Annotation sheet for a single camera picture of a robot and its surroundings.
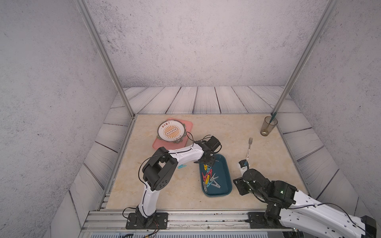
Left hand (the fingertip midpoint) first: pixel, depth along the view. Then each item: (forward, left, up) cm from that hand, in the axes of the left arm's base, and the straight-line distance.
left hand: (212, 163), depth 91 cm
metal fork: (+17, -28, -2) cm, 33 cm away
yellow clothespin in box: (-10, +4, 0) cm, 11 cm away
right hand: (-15, -10, +9) cm, 20 cm away
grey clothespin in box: (-9, 0, -2) cm, 9 cm away
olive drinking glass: (+21, -38, +7) cm, 44 cm away
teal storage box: (-2, -6, -2) cm, 6 cm away
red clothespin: (-6, +2, -2) cm, 6 cm away
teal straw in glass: (+27, -43, +11) cm, 52 cm away
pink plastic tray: (+17, +35, -3) cm, 40 cm away
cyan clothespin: (-1, +19, -1) cm, 19 cm away
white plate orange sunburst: (+26, +27, 0) cm, 38 cm away
